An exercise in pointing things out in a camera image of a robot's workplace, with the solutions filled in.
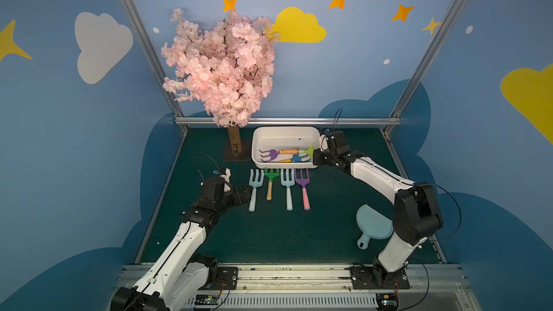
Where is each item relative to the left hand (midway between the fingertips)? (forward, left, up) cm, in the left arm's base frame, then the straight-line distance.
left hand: (242, 187), depth 83 cm
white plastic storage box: (+39, -12, -14) cm, 43 cm away
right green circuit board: (-35, -53, -16) cm, 65 cm away
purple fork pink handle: (+11, -26, -14) cm, 32 cm away
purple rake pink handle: (+27, -11, -13) cm, 32 cm away
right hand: (+18, -30, +1) cm, 35 cm away
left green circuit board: (-36, +9, -14) cm, 39 cm away
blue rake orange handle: (+25, -23, -13) cm, 36 cm away
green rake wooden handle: (+13, -10, -13) cm, 21 cm away
